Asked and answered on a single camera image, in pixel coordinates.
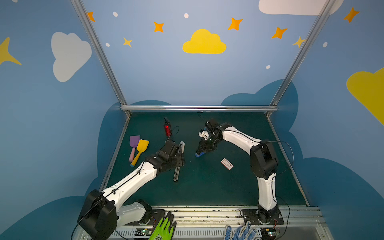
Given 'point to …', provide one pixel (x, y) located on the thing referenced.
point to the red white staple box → (227, 164)
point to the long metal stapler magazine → (177, 169)
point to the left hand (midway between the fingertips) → (183, 160)
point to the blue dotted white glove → (246, 232)
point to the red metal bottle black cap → (167, 127)
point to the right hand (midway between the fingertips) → (201, 149)
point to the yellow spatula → (141, 147)
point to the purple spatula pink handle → (133, 141)
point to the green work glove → (165, 229)
